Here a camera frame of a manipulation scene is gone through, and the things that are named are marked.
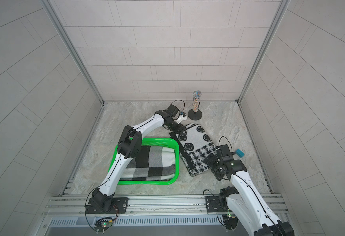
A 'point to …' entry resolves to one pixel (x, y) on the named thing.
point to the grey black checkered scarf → (152, 163)
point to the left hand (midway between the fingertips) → (185, 130)
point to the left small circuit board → (102, 224)
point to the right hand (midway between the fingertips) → (206, 163)
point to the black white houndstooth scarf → (192, 146)
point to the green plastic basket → (155, 142)
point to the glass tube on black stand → (195, 113)
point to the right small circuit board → (231, 221)
